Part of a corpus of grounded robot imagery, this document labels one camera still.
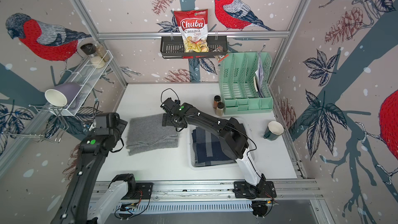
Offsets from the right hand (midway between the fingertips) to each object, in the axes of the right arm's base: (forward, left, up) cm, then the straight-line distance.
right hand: (169, 123), depth 86 cm
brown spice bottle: (+20, -28, -2) cm, 34 cm away
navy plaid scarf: (-13, -22, -4) cm, 26 cm away
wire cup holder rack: (-12, +48, +13) cm, 52 cm away
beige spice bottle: (+12, -29, -4) cm, 31 cm away
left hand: (-6, +21, +11) cm, 24 cm away
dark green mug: (+1, -61, -6) cm, 61 cm away
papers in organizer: (+26, -52, +11) cm, 60 cm away
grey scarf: (-3, +15, -8) cm, 17 cm away
